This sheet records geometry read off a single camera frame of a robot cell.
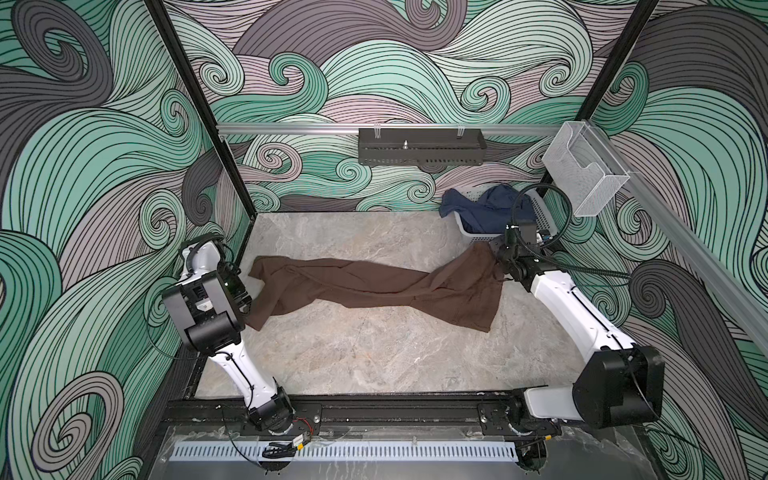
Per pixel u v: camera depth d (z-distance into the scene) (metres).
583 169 0.78
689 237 0.60
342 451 0.70
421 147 0.96
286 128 1.83
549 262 0.57
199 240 0.65
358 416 0.75
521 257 0.63
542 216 1.10
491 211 1.14
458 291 0.91
